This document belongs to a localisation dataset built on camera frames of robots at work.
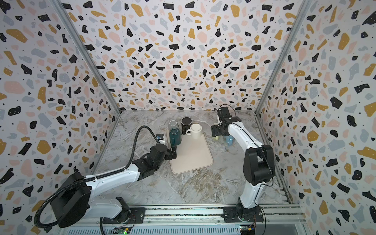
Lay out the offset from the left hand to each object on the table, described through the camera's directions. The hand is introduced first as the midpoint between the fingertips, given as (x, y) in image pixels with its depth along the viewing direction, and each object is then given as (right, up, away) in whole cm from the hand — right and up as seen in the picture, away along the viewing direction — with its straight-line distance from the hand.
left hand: (171, 146), depth 85 cm
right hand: (+30, +9, +8) cm, 32 cm away
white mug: (+14, +8, +15) cm, 22 cm away
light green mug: (+28, +4, +12) cm, 31 cm away
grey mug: (-1, +13, +15) cm, 20 cm away
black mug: (+7, +14, +18) cm, 24 cm away
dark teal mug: (0, +5, +11) cm, 12 cm away
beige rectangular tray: (+12, -6, +11) cm, 17 cm away
